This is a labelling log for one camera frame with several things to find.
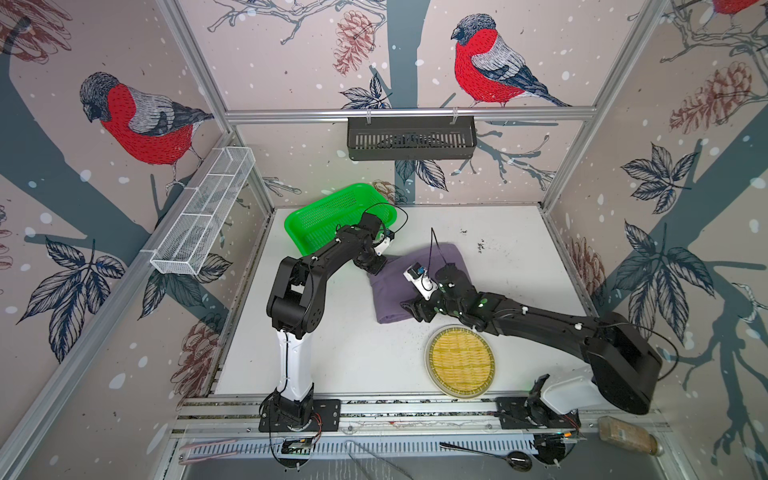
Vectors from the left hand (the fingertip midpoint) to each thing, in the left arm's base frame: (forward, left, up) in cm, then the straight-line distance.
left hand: (376, 265), depth 96 cm
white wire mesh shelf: (-1, +46, +24) cm, 52 cm away
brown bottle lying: (-46, -56, 0) cm, 72 cm away
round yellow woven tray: (-29, -24, -5) cm, 38 cm away
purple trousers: (-7, -4, -2) cm, 9 cm away
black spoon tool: (-51, -34, -5) cm, 61 cm away
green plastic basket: (+23, +24, -4) cm, 34 cm away
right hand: (-15, -9, +5) cm, 18 cm away
